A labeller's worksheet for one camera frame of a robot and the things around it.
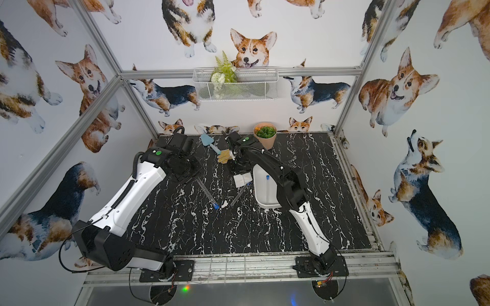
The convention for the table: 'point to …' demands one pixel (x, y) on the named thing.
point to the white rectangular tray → (260, 187)
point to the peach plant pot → (265, 132)
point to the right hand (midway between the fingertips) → (231, 173)
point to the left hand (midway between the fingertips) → (206, 169)
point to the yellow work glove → (224, 156)
